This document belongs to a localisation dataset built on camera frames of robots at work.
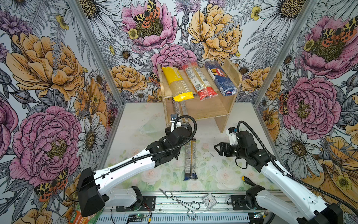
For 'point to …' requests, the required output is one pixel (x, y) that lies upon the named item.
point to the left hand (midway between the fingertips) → (182, 129)
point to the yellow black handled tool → (248, 180)
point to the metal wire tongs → (190, 206)
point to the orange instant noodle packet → (77, 217)
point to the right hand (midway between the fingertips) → (220, 151)
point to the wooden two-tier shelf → (220, 107)
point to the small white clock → (209, 201)
